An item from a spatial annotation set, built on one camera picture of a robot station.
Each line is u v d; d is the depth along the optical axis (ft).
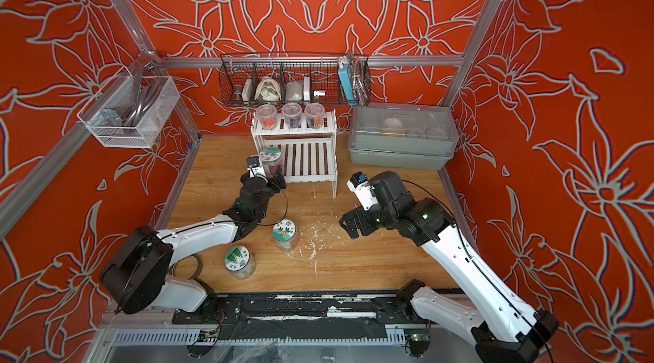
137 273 1.40
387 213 1.63
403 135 3.21
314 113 2.66
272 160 2.71
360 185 1.96
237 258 2.49
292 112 2.67
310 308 2.44
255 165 2.35
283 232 2.67
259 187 2.11
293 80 3.26
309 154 3.18
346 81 2.79
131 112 2.55
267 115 2.62
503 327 1.21
